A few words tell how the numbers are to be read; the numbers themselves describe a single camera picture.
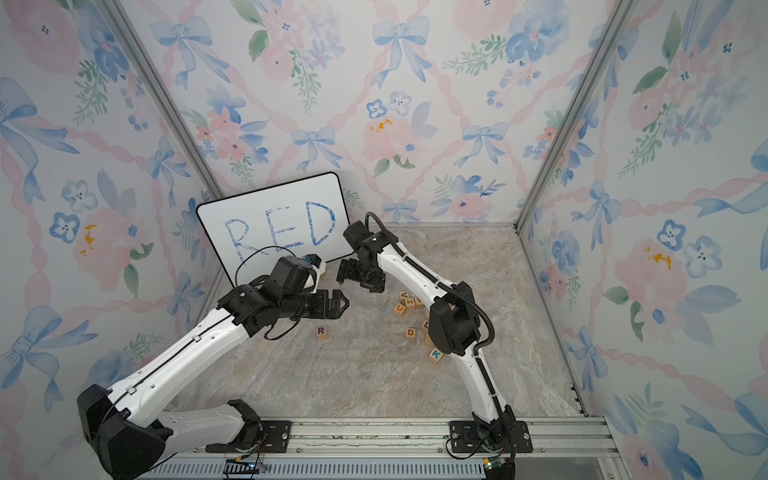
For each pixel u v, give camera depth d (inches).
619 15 27.2
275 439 29.0
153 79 31.2
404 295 38.4
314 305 25.8
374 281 32.5
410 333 35.2
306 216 37.1
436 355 33.7
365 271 30.1
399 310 37.3
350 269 32.2
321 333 35.3
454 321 21.9
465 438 28.8
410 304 37.4
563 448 29.5
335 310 26.1
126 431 14.7
